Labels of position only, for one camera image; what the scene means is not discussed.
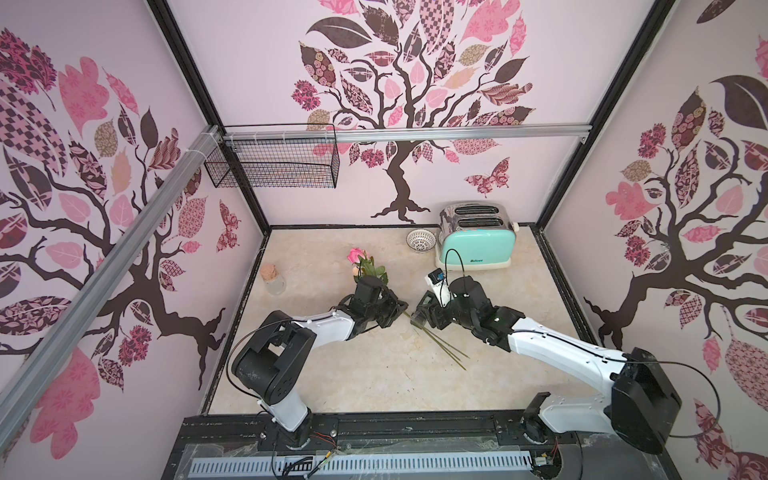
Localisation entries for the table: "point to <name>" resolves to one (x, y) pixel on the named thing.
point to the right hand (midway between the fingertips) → (427, 298)
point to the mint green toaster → (476, 235)
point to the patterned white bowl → (421, 240)
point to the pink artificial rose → (368, 269)
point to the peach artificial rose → (448, 347)
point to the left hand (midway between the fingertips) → (411, 308)
